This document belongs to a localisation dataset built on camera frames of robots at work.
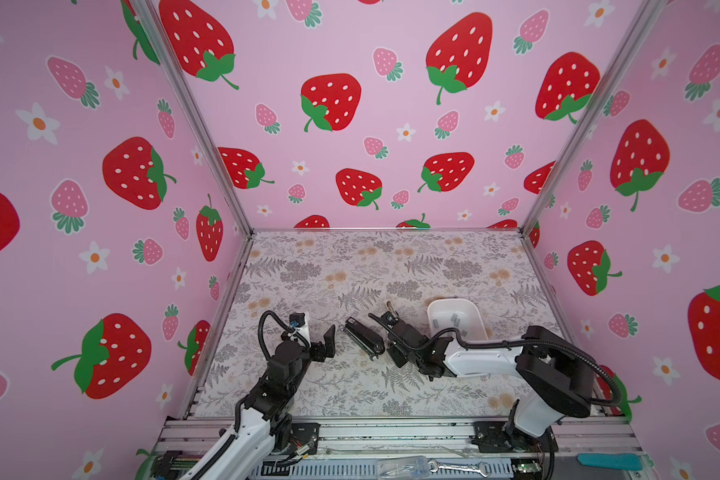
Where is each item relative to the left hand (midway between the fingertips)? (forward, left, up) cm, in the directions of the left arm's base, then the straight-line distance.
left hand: (318, 325), depth 82 cm
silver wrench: (-31, -42, -11) cm, 54 cm away
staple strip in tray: (+9, -42, -11) cm, 44 cm away
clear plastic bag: (-31, -24, -10) cm, 41 cm away
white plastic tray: (+9, -45, -10) cm, 47 cm away
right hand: (0, -20, -9) cm, 23 cm away
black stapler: (-1, -14, -9) cm, 17 cm away
